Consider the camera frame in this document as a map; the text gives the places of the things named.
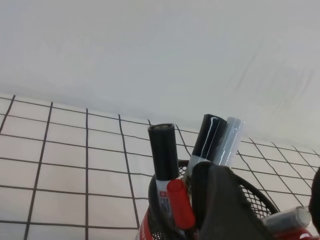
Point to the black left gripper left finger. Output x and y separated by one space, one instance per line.
233 208

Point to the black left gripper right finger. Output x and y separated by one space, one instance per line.
314 203

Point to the black cap white marker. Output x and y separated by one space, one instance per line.
165 161

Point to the black mesh pen holder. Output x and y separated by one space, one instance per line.
156 227

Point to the red cap marker right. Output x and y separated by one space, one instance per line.
290 224

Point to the red cap marker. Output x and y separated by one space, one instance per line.
290 224
180 205

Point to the red cap marker left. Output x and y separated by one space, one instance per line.
180 205

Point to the black cap marker upright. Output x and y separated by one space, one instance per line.
209 136

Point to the grey cap marker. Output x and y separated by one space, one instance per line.
230 141

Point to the white black grid tablecloth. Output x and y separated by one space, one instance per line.
71 173

